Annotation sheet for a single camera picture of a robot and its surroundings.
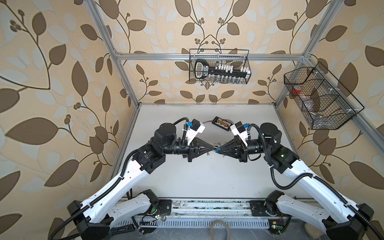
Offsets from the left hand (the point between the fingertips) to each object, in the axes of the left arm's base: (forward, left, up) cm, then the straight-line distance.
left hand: (213, 149), depth 56 cm
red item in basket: (+44, -51, -6) cm, 68 cm away
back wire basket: (+61, -17, -1) cm, 64 cm away
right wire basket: (+27, -56, -1) cm, 62 cm away
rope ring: (-23, -1, -32) cm, 40 cm away
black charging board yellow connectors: (+40, -13, -36) cm, 56 cm away
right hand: (0, -3, -3) cm, 4 cm away
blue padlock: (+1, -2, -2) cm, 3 cm away
